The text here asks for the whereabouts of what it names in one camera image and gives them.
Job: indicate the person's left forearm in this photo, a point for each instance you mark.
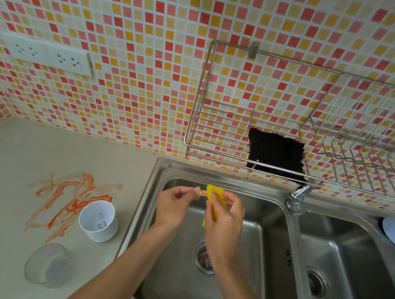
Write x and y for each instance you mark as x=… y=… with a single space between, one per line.
x=115 y=275

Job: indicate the clear plastic cup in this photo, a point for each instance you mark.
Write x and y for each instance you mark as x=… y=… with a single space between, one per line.
x=48 y=265

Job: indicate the metal sink drain strainer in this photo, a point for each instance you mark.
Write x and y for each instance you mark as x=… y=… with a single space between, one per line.
x=201 y=259
x=317 y=284

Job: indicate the black cloth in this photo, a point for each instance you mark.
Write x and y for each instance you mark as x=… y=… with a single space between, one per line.
x=276 y=153

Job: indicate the white plastic cup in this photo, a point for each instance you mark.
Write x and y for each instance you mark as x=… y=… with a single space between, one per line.
x=103 y=232

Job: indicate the orange sauce smear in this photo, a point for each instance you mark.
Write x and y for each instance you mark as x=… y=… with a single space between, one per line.
x=72 y=206

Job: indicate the green and yellow sponge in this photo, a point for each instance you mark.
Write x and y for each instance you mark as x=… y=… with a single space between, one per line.
x=214 y=194

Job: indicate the person's right hand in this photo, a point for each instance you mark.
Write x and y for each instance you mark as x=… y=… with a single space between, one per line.
x=224 y=232

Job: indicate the stainless steel double sink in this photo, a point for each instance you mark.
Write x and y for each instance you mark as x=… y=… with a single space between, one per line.
x=177 y=285

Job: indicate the chrome faucet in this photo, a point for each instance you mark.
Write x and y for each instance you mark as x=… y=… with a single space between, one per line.
x=300 y=194

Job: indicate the person's left hand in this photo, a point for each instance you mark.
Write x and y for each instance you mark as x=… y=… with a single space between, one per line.
x=174 y=207

